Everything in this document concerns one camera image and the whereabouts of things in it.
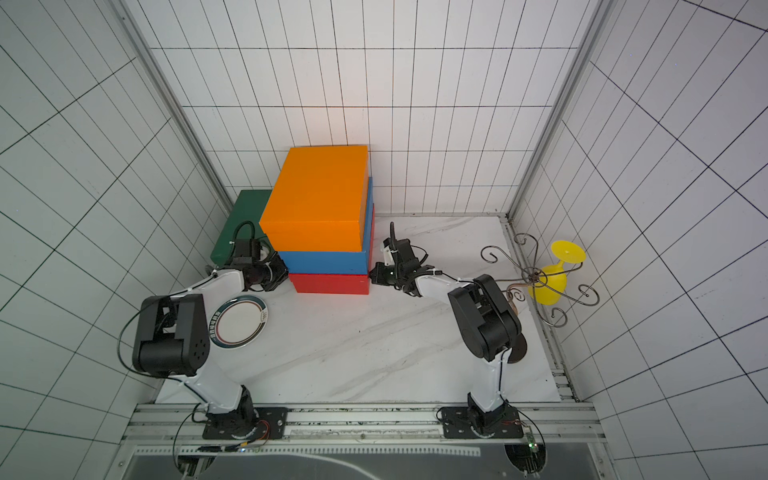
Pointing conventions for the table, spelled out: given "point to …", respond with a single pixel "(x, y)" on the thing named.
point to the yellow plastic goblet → (551, 284)
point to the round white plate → (237, 322)
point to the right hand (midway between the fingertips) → (371, 267)
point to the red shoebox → (325, 283)
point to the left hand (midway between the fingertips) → (293, 273)
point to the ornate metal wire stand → (534, 278)
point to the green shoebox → (243, 223)
